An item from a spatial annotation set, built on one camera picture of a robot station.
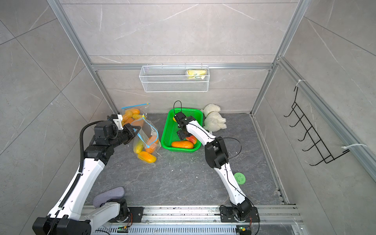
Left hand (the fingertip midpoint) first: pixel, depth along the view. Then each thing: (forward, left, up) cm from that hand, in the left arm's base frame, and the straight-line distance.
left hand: (141, 124), depth 73 cm
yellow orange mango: (+32, +24, -26) cm, 48 cm away
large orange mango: (-4, -4, -10) cm, 12 cm away
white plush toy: (+18, -42, -20) cm, 50 cm away
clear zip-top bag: (+37, +16, -26) cm, 48 cm away
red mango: (+8, -27, -25) cm, 38 cm away
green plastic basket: (+19, -10, -28) cm, 36 cm away
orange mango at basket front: (+2, -22, -24) cm, 32 cm away
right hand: (+13, -24, -26) cm, 38 cm away
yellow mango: (-5, +3, -25) cm, 26 cm away
